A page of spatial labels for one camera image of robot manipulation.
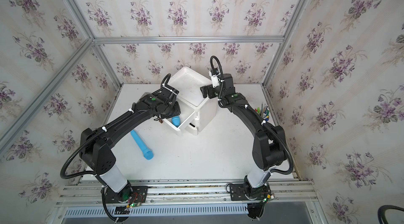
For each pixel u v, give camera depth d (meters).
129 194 0.69
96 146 0.43
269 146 0.45
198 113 0.80
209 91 0.77
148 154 0.82
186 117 0.84
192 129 0.88
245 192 0.66
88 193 0.75
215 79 0.76
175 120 0.78
